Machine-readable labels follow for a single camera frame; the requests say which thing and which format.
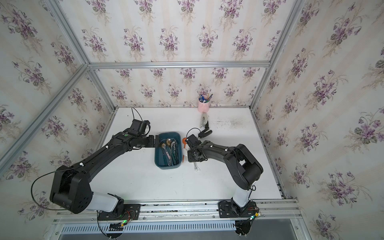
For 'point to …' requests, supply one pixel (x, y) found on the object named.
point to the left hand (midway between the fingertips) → (156, 141)
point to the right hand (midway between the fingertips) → (195, 158)
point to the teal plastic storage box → (168, 153)
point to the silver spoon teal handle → (164, 158)
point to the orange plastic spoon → (184, 142)
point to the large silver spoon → (173, 143)
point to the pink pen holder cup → (203, 107)
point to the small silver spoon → (196, 167)
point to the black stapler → (203, 134)
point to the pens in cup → (202, 99)
